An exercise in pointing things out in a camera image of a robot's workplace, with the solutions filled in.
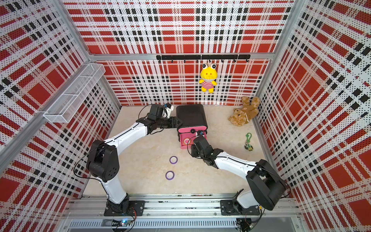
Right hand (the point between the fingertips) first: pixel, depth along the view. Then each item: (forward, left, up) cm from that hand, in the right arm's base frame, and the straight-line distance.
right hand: (196, 146), depth 88 cm
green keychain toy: (+4, -35, -8) cm, 36 cm away
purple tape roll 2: (-15, +16, -9) cm, 23 cm away
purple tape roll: (-5, +15, -8) cm, 17 cm away
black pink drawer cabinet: (+14, +3, +10) cm, 17 cm away
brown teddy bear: (+24, -32, 0) cm, 40 cm away
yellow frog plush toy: (+38, -9, +26) cm, 47 cm away
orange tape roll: (+5, +6, -2) cm, 8 cm away
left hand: (+12, +9, +9) cm, 18 cm away
